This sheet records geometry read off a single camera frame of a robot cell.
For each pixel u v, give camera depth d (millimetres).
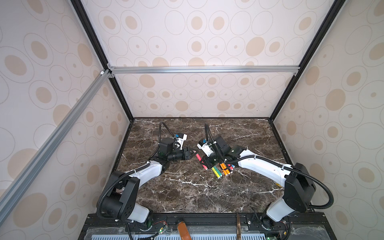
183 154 752
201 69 887
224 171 912
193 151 820
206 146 740
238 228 717
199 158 807
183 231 700
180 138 778
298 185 432
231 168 919
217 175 894
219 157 614
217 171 903
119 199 430
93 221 745
